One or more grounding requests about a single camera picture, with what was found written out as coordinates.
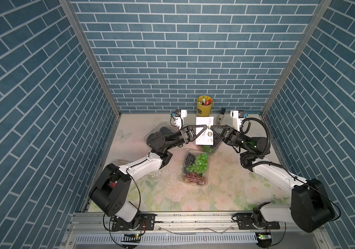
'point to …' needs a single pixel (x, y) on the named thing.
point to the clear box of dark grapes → (211, 148)
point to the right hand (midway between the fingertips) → (214, 133)
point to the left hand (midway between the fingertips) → (210, 133)
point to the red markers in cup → (205, 102)
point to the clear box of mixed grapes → (195, 167)
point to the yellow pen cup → (204, 106)
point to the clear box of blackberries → (162, 128)
